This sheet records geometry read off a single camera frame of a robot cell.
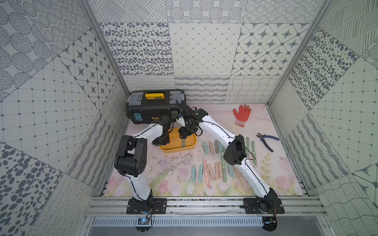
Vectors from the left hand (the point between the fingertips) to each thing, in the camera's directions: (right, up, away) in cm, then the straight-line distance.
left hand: (165, 142), depth 94 cm
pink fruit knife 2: (+35, -15, -8) cm, 39 cm away
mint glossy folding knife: (+26, -4, +2) cm, 27 cm away
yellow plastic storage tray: (+6, -1, +8) cm, 10 cm away
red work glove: (+57, +17, +19) cm, 62 cm away
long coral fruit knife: (+27, -17, -9) cm, 33 cm away
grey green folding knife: (+12, -1, +7) cm, 14 cm away
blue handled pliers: (+68, +3, +7) cm, 68 cm away
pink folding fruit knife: (+29, -16, -8) cm, 34 cm away
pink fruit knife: (+33, -12, -6) cm, 36 cm away
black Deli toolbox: (-13, +24, +5) cm, 28 cm away
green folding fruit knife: (+37, -15, -8) cm, 41 cm away
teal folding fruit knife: (+41, -15, -8) cm, 44 cm away
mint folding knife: (+23, -15, -8) cm, 29 cm away
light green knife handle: (+55, -3, +4) cm, 56 cm away
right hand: (+14, +5, -1) cm, 15 cm away
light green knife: (+58, -6, 0) cm, 58 cm away
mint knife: (+19, -17, -8) cm, 27 cm away
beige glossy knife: (+30, -4, +2) cm, 31 cm away
